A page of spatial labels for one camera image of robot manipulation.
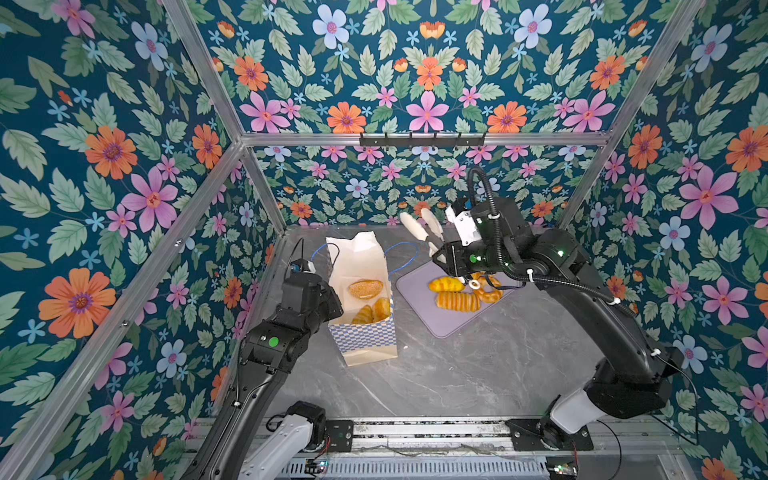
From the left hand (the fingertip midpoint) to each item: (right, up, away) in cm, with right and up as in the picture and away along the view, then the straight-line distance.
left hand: (339, 287), depth 70 cm
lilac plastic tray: (+18, -4, +32) cm, 37 cm away
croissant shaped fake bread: (+3, -11, +21) cm, 24 cm away
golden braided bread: (+44, -6, +28) cm, 53 cm away
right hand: (+23, +8, -6) cm, 25 cm away
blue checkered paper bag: (+4, +7, +12) cm, 15 cm away
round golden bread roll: (+3, -4, +26) cm, 26 cm away
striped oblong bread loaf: (+33, -7, +25) cm, 42 cm away
